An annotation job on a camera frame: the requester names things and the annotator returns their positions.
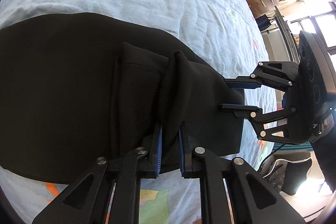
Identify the black pants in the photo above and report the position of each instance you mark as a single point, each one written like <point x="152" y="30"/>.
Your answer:
<point x="82" y="86"/>

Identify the black bag on floor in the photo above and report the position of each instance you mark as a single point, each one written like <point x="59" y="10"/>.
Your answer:
<point x="264" y="22"/>

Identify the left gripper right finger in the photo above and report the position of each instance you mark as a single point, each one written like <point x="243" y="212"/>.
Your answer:
<point x="231" y="190"/>

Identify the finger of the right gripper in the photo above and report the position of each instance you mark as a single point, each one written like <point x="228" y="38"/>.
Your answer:
<point x="262" y="121"/>
<point x="273" y="74"/>

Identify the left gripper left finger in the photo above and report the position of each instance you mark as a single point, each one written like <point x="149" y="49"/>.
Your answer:
<point x="108" y="192"/>

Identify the office chair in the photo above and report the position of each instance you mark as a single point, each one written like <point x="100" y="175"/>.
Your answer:
<point x="285" y="171"/>

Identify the blue patterned bed sheet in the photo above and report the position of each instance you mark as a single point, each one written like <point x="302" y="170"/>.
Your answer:
<point x="223" y="33"/>

